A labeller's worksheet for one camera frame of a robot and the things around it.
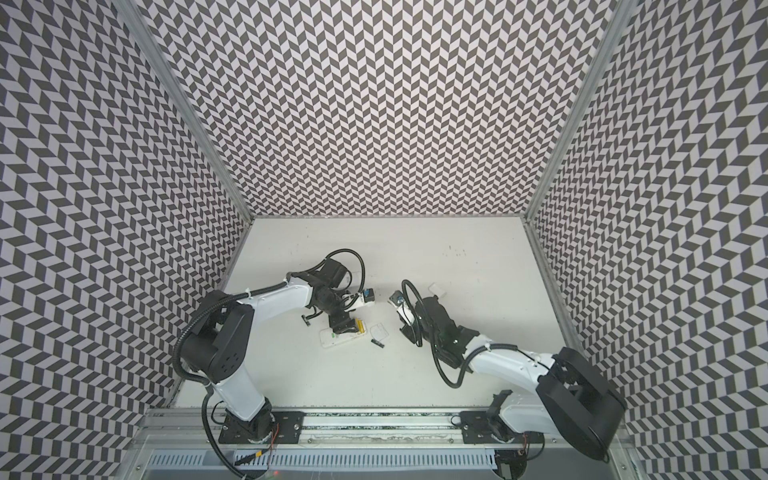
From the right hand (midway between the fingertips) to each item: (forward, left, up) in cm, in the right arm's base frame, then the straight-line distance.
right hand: (403, 316), depth 85 cm
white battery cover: (-2, +8, -8) cm, 11 cm away
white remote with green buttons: (-4, +22, -5) cm, 23 cm away
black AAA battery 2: (+2, +31, -6) cm, 31 cm away
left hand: (+3, +16, -6) cm, 17 cm away
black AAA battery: (-5, +8, -8) cm, 12 cm away
